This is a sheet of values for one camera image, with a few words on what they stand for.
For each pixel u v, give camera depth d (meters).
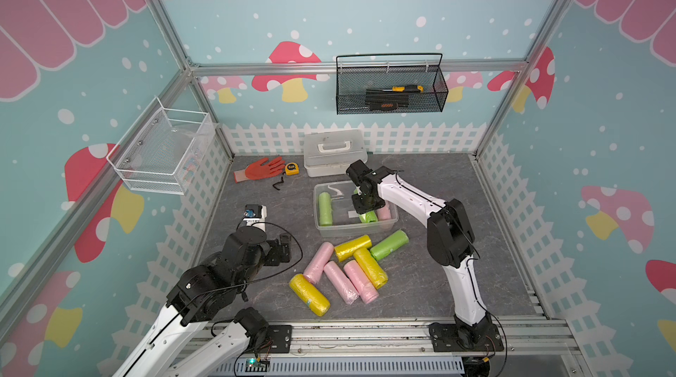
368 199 0.81
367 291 0.79
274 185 1.09
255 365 0.73
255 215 0.57
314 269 0.84
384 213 0.95
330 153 1.06
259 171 1.13
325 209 0.98
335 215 1.01
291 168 1.13
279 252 0.61
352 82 0.94
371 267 0.85
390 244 0.90
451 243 0.55
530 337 0.76
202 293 0.42
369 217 0.90
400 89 0.92
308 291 0.80
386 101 0.88
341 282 0.82
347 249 0.87
